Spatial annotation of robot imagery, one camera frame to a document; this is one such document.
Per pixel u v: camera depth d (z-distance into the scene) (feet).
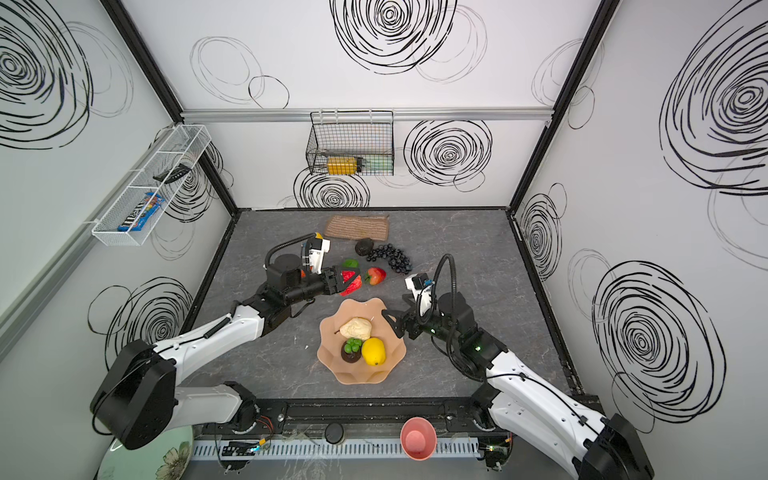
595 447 1.33
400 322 2.15
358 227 3.69
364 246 3.42
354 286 2.47
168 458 2.23
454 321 1.82
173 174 2.55
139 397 1.33
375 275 3.16
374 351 2.58
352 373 2.55
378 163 2.84
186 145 3.05
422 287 2.14
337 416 2.47
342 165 2.86
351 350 2.59
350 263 3.26
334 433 2.07
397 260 3.29
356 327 2.71
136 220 2.30
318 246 2.40
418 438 2.33
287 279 2.06
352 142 3.25
